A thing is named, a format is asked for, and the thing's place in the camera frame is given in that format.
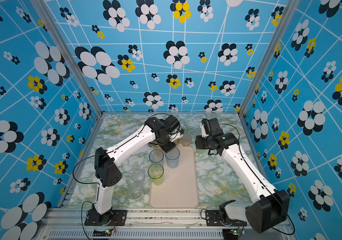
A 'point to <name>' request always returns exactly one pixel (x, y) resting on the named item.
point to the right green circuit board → (234, 231)
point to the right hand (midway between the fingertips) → (200, 141)
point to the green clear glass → (155, 172)
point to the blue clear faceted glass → (156, 156)
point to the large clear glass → (135, 191)
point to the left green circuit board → (107, 233)
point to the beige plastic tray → (179, 189)
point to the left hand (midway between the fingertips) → (170, 147)
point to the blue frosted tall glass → (172, 157)
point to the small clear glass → (138, 175)
